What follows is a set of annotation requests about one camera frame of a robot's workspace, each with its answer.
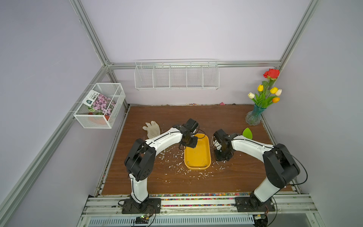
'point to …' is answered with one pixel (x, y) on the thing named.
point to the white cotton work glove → (153, 129)
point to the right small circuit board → (260, 220)
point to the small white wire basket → (110, 91)
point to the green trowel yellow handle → (247, 133)
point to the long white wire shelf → (177, 74)
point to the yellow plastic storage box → (199, 157)
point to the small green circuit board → (142, 219)
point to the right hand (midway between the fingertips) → (217, 157)
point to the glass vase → (253, 117)
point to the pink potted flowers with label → (99, 104)
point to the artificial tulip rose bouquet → (267, 95)
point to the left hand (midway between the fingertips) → (193, 144)
